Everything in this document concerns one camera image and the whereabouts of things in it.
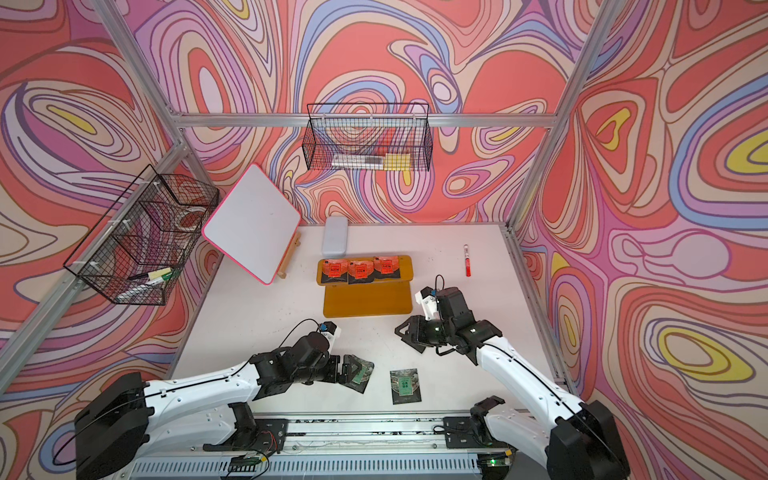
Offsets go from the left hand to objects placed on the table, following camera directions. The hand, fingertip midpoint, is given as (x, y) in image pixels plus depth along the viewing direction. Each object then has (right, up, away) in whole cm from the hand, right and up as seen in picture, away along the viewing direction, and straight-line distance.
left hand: (354, 370), depth 79 cm
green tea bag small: (+2, 0, 0) cm, 2 cm away
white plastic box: (-11, +37, +35) cm, 52 cm away
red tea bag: (-7, +26, +9) cm, 29 cm away
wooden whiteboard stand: (-25, +36, +29) cm, 52 cm away
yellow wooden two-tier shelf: (+8, +17, +19) cm, 27 cm away
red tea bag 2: (+1, +26, +9) cm, 27 cm away
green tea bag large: (+14, -5, +2) cm, 15 cm away
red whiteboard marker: (+39, +29, +29) cm, 56 cm away
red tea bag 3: (+9, +27, +9) cm, 30 cm away
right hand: (+13, +8, -1) cm, 16 cm away
